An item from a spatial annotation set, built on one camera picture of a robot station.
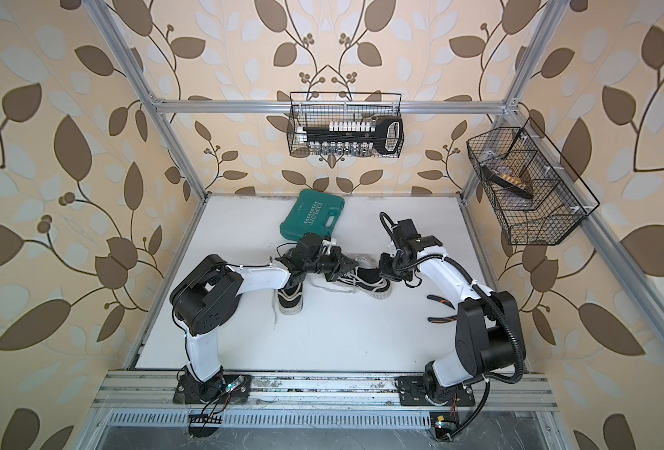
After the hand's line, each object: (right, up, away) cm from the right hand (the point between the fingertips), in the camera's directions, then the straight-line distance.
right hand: (382, 274), depth 88 cm
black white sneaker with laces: (-28, -7, -3) cm, 29 cm away
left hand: (-8, +5, -2) cm, 10 cm away
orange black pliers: (+18, -14, -3) cm, 22 cm away
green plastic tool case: (-24, +20, +21) cm, 38 cm away
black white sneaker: (-5, -2, -1) cm, 5 cm away
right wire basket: (+39, +23, -14) cm, 48 cm away
